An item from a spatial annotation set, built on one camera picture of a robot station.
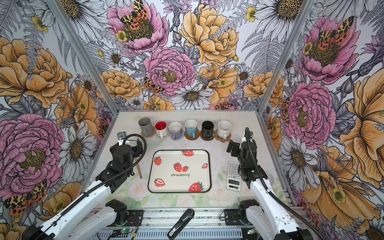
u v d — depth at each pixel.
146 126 0.98
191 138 1.03
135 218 0.74
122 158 0.58
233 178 0.86
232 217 0.74
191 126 1.04
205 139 1.03
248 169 0.60
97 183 0.53
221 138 1.04
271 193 0.49
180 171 0.90
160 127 1.05
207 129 0.99
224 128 1.04
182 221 0.69
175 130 1.05
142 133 1.00
